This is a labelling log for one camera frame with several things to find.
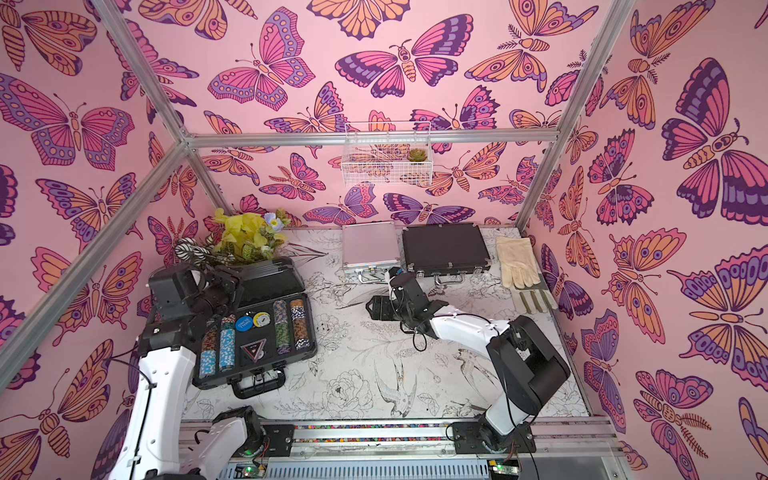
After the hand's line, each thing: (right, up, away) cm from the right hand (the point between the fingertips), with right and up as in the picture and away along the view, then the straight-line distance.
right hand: (376, 302), depth 88 cm
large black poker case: (-31, -7, 0) cm, 32 cm away
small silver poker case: (-4, +16, +22) cm, 27 cm away
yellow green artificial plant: (-36, +19, -3) cm, 41 cm away
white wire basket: (+3, +47, +8) cm, 48 cm away
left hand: (-31, +11, -14) cm, 35 cm away
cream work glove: (+49, +12, +18) cm, 54 cm away
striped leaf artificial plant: (-52, +16, -5) cm, 55 cm away
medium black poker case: (+25, +15, +23) cm, 37 cm away
